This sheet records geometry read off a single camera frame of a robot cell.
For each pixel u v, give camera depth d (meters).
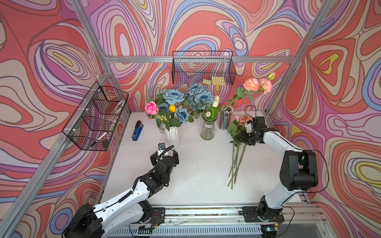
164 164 0.59
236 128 0.99
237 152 0.96
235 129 0.99
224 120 1.01
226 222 0.73
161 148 0.68
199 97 0.75
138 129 1.08
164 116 0.71
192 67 0.91
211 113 0.86
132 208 0.60
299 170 0.47
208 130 0.99
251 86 0.66
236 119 1.02
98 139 0.73
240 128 1.00
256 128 0.74
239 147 0.99
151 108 0.59
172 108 0.69
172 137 0.86
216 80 0.83
